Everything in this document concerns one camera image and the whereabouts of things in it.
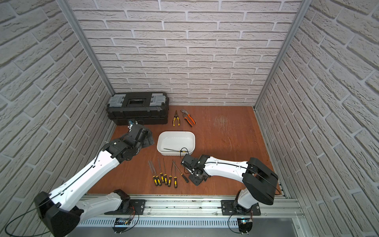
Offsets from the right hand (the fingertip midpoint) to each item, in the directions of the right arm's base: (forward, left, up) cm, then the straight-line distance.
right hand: (199, 177), depth 82 cm
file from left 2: (+3, +20, 0) cm, 20 cm away
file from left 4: (+1, +14, -1) cm, 14 cm away
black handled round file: (+3, +10, 0) cm, 10 cm away
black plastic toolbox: (+42, +28, +17) cm, 53 cm away
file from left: (+4, +22, -1) cm, 23 cm away
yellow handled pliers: (+49, +15, 0) cm, 51 cm away
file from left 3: (+2, +17, 0) cm, 17 cm away
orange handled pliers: (+45, +5, +1) cm, 45 cm away
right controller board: (-23, -21, -3) cm, 31 cm away
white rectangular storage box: (+24, +14, -1) cm, 28 cm away
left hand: (+17, +27, +21) cm, 39 cm away
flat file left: (0, +23, 0) cm, 23 cm away
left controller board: (-18, +41, -3) cm, 45 cm away
